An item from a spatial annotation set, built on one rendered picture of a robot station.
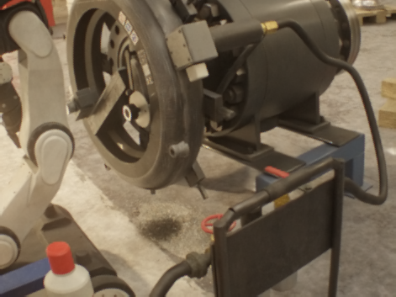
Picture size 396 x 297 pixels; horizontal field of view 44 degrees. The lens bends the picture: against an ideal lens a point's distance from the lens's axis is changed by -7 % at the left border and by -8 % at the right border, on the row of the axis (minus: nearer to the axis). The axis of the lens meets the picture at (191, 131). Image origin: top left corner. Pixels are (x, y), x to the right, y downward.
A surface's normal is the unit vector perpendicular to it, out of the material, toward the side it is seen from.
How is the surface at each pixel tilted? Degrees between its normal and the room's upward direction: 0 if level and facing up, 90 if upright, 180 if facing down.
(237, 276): 90
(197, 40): 68
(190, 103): 91
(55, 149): 90
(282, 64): 91
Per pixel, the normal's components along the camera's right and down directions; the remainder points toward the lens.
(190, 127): 0.59, 0.40
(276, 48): 0.56, 0.04
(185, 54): -0.80, 0.29
